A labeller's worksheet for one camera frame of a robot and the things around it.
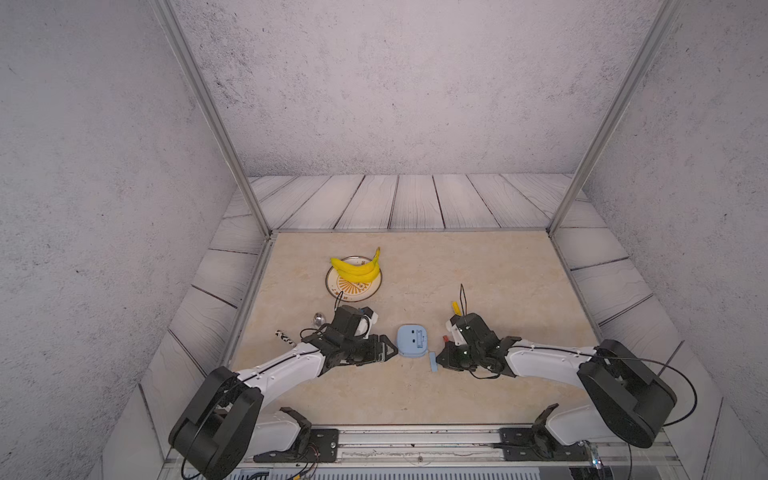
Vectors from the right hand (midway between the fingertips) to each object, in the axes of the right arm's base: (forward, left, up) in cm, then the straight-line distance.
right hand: (437, 360), depth 86 cm
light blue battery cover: (0, +1, -1) cm, 2 cm away
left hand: (0, +12, +5) cm, 13 cm away
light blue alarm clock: (+5, +7, +3) cm, 9 cm away
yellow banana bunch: (+29, +23, +3) cm, 37 cm away
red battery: (+7, -3, -1) cm, 8 cm away
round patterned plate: (+24, +28, 0) cm, 37 cm away
